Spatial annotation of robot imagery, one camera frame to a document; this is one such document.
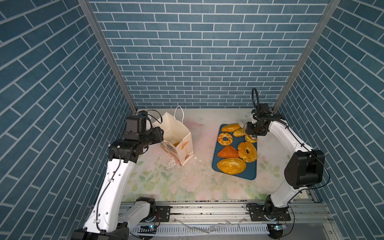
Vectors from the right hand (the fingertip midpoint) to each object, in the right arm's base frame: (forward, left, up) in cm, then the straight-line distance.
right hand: (248, 129), depth 90 cm
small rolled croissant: (0, -3, -10) cm, 10 cm away
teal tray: (-20, -3, -15) cm, 25 cm away
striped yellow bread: (+5, +3, -11) cm, 13 cm away
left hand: (-17, +46, +15) cm, 52 cm away
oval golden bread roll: (+7, +9, -9) cm, 15 cm away
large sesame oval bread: (-20, +10, -10) cm, 24 cm away
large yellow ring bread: (-14, -1, -11) cm, 17 cm away
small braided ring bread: (-2, +13, -13) cm, 18 cm away
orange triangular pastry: (-11, +11, -10) cm, 18 cm away
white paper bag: (-4, +44, -1) cm, 44 cm away
